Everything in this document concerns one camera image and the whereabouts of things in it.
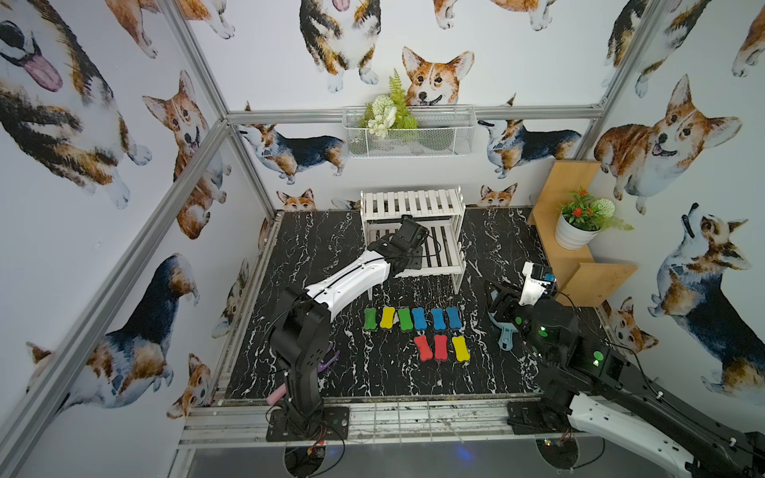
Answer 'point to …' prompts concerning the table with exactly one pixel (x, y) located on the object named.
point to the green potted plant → (582, 210)
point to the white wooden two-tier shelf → (439, 210)
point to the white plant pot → (570, 237)
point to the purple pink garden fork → (330, 357)
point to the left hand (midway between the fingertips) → (409, 246)
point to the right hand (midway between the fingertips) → (499, 276)
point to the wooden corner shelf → (580, 281)
